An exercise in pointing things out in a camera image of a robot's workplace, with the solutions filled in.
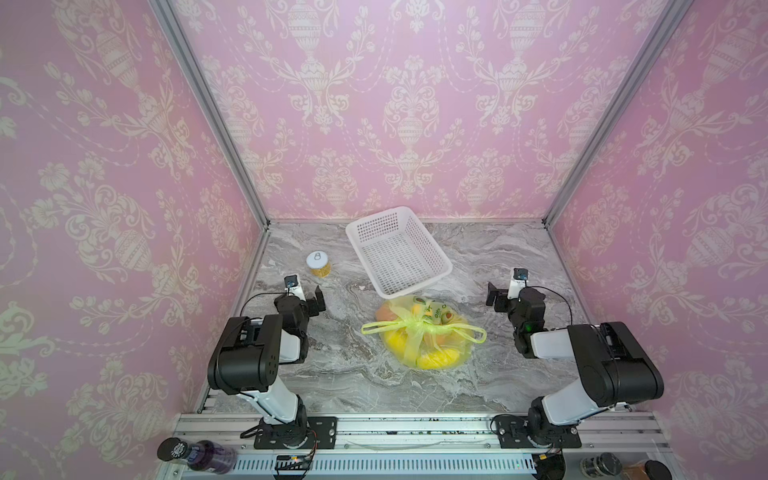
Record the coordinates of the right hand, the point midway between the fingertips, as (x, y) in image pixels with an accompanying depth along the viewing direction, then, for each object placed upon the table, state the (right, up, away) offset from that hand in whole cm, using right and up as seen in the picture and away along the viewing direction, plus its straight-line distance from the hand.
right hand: (507, 283), depth 94 cm
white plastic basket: (-34, +10, +16) cm, 39 cm away
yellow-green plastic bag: (-27, -12, -13) cm, 33 cm away
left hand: (-64, -2, +1) cm, 64 cm away
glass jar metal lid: (+7, -34, -32) cm, 47 cm away
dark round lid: (+18, -35, -32) cm, 51 cm away
